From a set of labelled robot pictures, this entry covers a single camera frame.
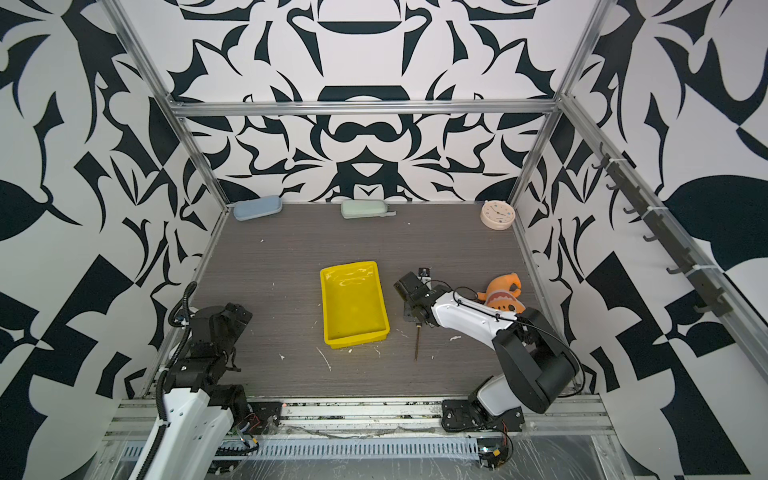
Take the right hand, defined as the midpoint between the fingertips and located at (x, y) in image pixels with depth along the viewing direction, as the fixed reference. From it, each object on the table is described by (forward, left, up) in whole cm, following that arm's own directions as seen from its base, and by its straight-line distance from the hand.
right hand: (418, 308), depth 90 cm
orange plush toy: (+3, -24, +4) cm, 25 cm away
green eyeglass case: (+41, +20, 0) cm, 46 cm away
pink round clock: (+39, -33, -2) cm, 51 cm away
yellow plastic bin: (+2, +19, -2) cm, 20 cm away
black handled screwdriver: (-5, 0, -1) cm, 5 cm away
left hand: (-5, +50, +9) cm, 51 cm away
